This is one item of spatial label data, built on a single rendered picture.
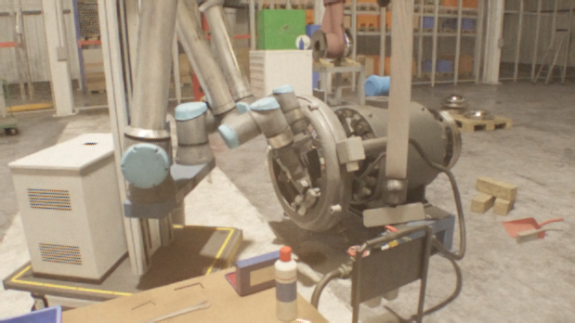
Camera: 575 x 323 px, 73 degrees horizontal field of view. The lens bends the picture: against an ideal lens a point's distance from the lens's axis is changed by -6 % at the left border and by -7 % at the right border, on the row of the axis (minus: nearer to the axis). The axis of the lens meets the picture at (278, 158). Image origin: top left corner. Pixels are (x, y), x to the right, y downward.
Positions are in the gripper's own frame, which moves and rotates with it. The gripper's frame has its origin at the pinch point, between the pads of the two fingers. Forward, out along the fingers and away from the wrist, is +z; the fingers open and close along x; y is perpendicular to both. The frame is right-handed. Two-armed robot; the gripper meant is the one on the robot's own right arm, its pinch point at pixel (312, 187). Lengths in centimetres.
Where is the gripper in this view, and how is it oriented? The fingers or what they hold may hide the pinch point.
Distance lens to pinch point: 152.4
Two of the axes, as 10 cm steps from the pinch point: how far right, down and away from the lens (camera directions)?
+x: 0.2, 3.8, -9.2
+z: 4.2, 8.4, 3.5
